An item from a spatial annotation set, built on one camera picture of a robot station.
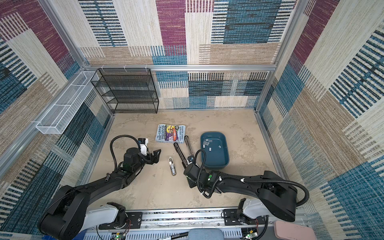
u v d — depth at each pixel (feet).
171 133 3.44
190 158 2.45
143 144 2.55
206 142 3.33
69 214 1.36
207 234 2.21
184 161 3.00
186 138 3.34
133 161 2.22
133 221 2.40
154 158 2.60
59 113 2.39
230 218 2.39
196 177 2.06
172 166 2.93
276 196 1.38
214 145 3.26
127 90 3.63
